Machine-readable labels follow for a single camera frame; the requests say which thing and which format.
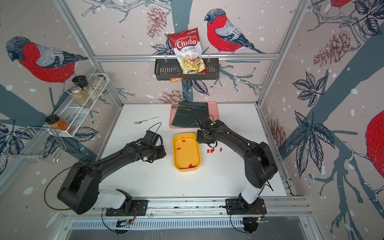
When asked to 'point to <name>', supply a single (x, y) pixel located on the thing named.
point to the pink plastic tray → (213, 110)
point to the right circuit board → (251, 224)
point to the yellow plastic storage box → (186, 152)
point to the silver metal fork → (139, 122)
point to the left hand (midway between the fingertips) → (168, 151)
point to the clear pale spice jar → (99, 82)
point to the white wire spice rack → (70, 116)
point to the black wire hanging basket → (165, 69)
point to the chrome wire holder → (44, 143)
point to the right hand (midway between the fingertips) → (199, 139)
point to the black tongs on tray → (187, 108)
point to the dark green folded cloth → (187, 118)
